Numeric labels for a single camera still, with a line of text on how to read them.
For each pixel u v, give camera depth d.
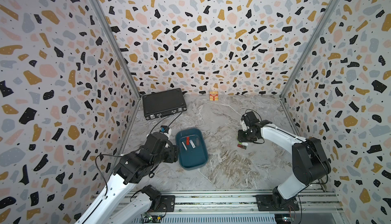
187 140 0.95
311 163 0.46
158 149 0.50
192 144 0.95
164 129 0.61
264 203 0.72
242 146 0.95
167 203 0.73
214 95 1.21
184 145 0.92
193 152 0.92
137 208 0.56
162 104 1.10
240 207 0.73
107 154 0.46
